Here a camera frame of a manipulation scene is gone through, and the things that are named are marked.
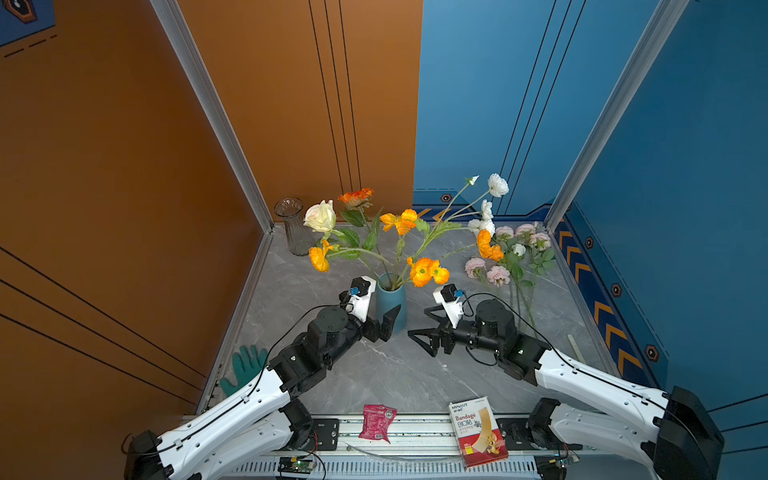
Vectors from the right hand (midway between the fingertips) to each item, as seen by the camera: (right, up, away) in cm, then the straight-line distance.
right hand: (416, 324), depth 72 cm
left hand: (-8, +7, -1) cm, 10 cm away
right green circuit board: (+36, -31, -2) cm, 47 cm away
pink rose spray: (+43, +18, +37) cm, 59 cm away
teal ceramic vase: (-6, +7, +6) cm, 11 cm away
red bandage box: (+15, -27, -2) cm, 31 cm away
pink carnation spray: (+23, +12, +30) cm, 40 cm away
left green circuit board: (-27, -33, -2) cm, 42 cm away
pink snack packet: (-10, -25, +2) cm, 27 cm away
